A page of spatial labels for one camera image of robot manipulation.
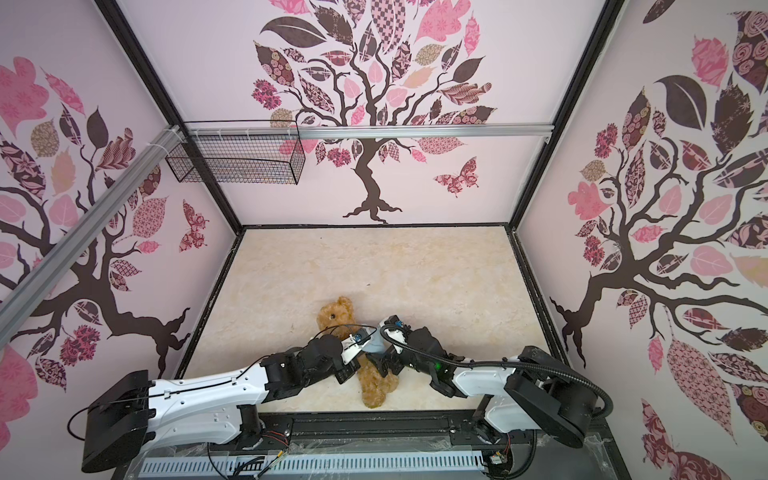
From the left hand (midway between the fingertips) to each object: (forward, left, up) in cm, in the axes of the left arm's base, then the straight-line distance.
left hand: (361, 354), depth 79 cm
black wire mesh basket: (+57, +40, +26) cm, 74 cm away
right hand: (+4, -4, -1) cm, 6 cm away
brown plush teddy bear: (+10, +8, +3) cm, 13 cm away
